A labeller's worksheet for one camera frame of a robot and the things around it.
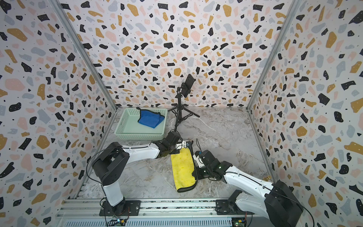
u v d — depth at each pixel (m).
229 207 0.66
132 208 0.73
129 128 1.10
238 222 0.72
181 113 1.06
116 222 0.72
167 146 0.73
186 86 0.89
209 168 0.64
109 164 0.48
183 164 0.90
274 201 0.41
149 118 1.12
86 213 0.73
